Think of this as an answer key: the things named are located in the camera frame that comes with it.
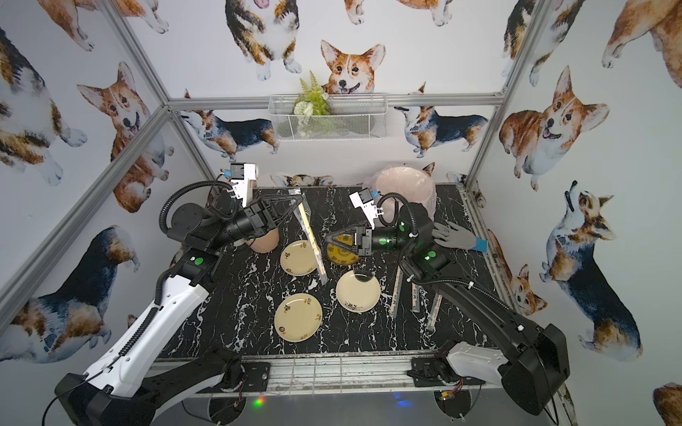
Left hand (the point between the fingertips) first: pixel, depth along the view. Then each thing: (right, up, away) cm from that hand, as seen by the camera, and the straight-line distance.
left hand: (303, 201), depth 53 cm
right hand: (+4, -9, +4) cm, 11 cm away
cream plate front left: (-9, -38, +35) cm, 52 cm away
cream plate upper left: (-12, -20, +47) cm, 52 cm away
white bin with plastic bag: (+25, +7, +45) cm, 52 cm away
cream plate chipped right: (+10, -30, +36) cm, 48 cm away
